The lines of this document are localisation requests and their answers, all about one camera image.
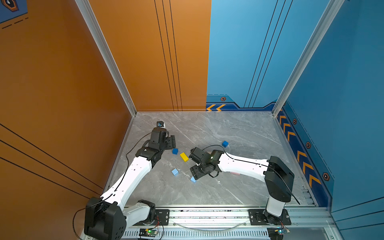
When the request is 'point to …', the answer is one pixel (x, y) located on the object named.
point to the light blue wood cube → (193, 179)
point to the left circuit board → (146, 232)
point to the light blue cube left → (175, 172)
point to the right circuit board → (282, 231)
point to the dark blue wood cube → (225, 144)
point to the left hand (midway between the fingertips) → (167, 136)
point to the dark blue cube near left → (175, 151)
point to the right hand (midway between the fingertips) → (196, 172)
